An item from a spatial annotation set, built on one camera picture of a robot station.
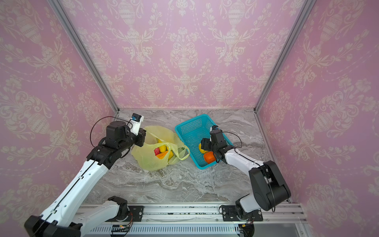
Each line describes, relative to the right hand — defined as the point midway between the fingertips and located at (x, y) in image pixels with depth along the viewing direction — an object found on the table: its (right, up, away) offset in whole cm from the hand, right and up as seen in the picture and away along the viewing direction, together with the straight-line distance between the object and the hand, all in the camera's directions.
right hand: (206, 141), depth 92 cm
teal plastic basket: (-10, +4, +14) cm, 18 cm away
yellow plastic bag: (-35, -7, -12) cm, 37 cm away
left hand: (-32, +8, -17) cm, 37 cm away
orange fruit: (+2, -9, -4) cm, 10 cm away
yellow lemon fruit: (-3, -5, -1) cm, 6 cm away
